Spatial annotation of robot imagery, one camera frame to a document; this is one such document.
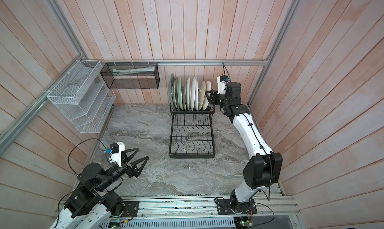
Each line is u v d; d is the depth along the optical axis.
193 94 0.77
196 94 0.76
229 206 0.73
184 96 0.78
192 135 1.01
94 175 0.47
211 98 0.70
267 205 0.66
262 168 0.44
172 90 0.75
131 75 1.05
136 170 0.56
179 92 0.79
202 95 0.79
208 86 0.80
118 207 0.65
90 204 0.48
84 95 0.73
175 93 0.76
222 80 0.69
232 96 0.60
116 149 0.55
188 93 0.77
